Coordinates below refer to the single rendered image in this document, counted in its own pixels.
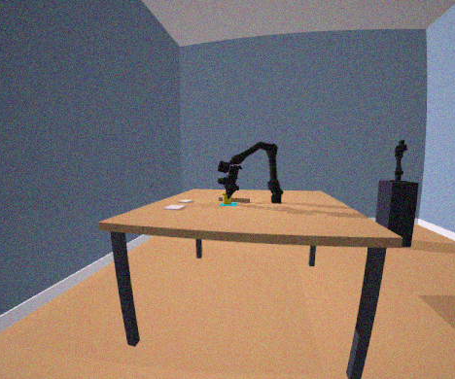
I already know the yellow cup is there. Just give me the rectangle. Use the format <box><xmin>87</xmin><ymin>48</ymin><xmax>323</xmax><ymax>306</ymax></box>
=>
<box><xmin>222</xmin><ymin>193</ymin><xmax>232</xmax><ymax>204</ymax></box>

